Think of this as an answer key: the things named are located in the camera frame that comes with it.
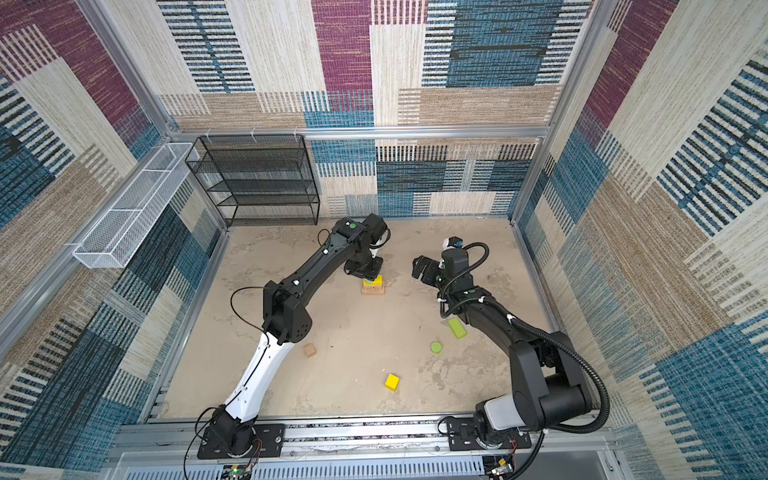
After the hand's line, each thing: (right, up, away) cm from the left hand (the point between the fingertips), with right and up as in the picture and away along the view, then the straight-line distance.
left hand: (373, 272), depth 94 cm
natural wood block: (0, -6, +5) cm, 7 cm away
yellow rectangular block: (+2, -3, +2) cm, 4 cm away
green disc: (+19, -21, -7) cm, 29 cm away
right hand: (+16, +2, -4) cm, 17 cm away
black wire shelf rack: (-42, +32, +15) cm, 55 cm away
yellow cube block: (+6, -28, -14) cm, 32 cm away
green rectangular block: (+26, -16, -3) cm, 30 cm away
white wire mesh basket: (-60, +14, -20) cm, 65 cm away
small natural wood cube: (-18, -22, -8) cm, 29 cm away
